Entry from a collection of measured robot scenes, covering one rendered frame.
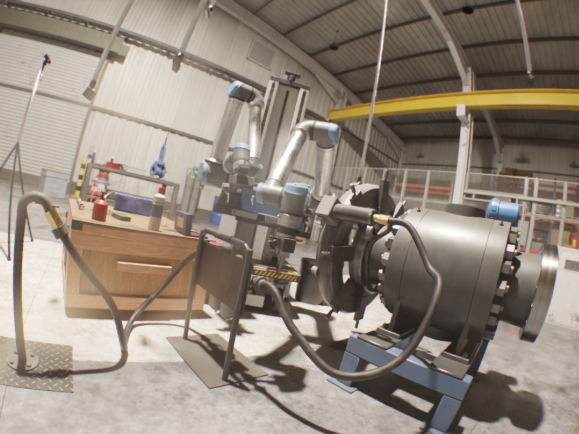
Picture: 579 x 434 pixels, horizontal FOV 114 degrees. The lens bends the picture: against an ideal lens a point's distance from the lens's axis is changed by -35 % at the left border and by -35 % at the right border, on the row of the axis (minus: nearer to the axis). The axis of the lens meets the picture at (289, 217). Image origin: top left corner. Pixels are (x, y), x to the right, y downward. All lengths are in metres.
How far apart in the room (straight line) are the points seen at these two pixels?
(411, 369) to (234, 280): 0.77
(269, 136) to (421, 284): 1.61
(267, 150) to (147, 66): 8.08
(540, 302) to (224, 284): 1.26
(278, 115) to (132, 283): 1.64
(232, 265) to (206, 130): 9.05
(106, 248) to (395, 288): 1.35
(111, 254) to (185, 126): 8.55
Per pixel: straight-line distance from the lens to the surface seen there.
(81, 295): 1.54
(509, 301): 1.35
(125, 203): 2.20
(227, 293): 1.16
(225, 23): 11.55
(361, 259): 1.48
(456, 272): 1.23
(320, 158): 1.75
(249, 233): 2.26
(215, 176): 1.95
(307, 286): 2.51
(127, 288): 1.58
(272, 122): 2.36
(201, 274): 1.33
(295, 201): 1.08
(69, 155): 9.31
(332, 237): 1.39
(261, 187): 1.24
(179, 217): 1.67
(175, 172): 9.62
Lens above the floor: 0.69
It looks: level
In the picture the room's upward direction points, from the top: 13 degrees clockwise
